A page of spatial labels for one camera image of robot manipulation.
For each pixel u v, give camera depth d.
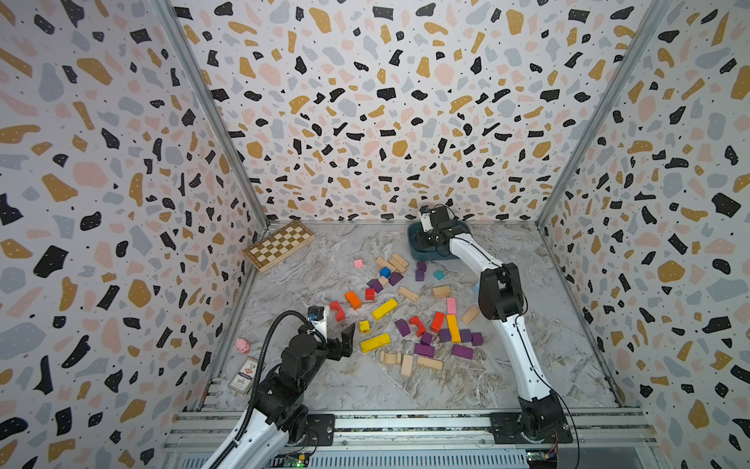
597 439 0.74
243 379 0.80
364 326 0.90
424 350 0.87
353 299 0.98
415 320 0.94
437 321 0.93
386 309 0.97
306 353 0.58
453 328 0.92
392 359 0.85
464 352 0.88
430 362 0.86
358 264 1.09
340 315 0.94
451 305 0.97
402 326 0.92
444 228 0.92
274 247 1.09
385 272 1.05
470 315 0.95
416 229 1.13
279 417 0.55
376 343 0.88
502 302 0.70
